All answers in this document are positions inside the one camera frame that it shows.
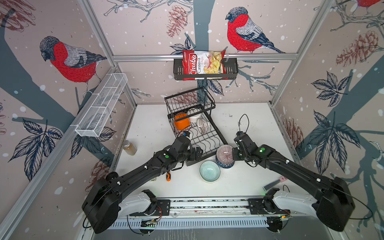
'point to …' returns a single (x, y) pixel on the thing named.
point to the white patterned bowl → (203, 125)
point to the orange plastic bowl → (181, 121)
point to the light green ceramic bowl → (210, 171)
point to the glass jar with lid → (129, 147)
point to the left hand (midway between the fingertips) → (197, 151)
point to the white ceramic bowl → (195, 118)
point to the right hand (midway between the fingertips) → (232, 154)
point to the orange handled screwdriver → (168, 176)
